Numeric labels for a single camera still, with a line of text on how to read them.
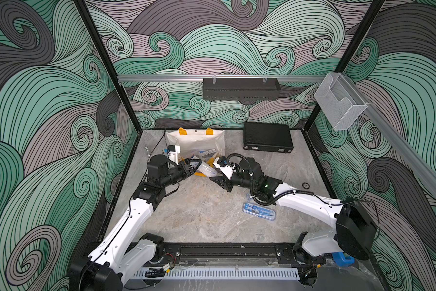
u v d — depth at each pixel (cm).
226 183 67
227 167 64
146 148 103
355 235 40
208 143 98
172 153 69
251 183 58
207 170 74
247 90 95
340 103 76
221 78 94
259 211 84
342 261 68
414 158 56
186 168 65
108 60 86
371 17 73
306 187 93
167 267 70
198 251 75
